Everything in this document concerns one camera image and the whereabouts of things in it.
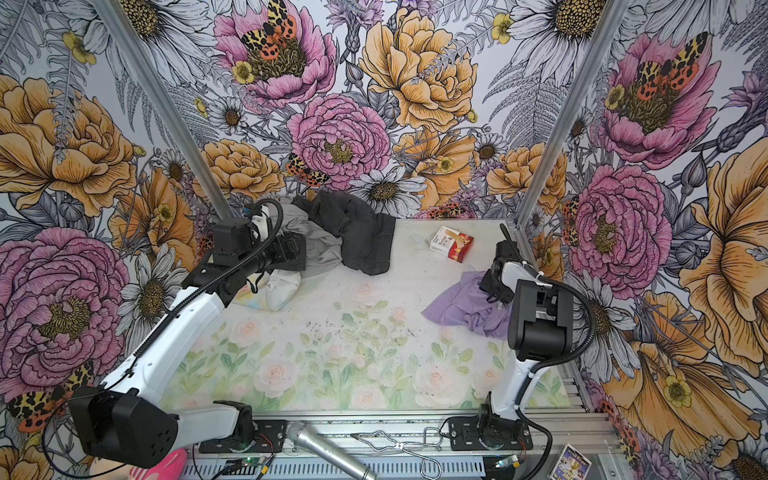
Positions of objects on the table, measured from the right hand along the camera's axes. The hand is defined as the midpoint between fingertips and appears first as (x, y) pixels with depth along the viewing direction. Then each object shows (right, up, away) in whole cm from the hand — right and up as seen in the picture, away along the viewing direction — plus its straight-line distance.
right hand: (492, 296), depth 98 cm
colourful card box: (+9, -34, -28) cm, 45 cm away
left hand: (-59, +16, -19) cm, 64 cm away
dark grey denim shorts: (-41, +20, +11) cm, 47 cm away
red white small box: (-11, +17, +13) cm, 24 cm away
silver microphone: (-53, -29, -26) cm, 66 cm away
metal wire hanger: (-35, -32, -24) cm, 53 cm away
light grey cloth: (-57, +15, +9) cm, 59 cm away
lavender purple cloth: (-8, -2, -2) cm, 9 cm away
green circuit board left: (-65, -34, -27) cm, 78 cm away
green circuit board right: (-4, -34, -27) cm, 44 cm away
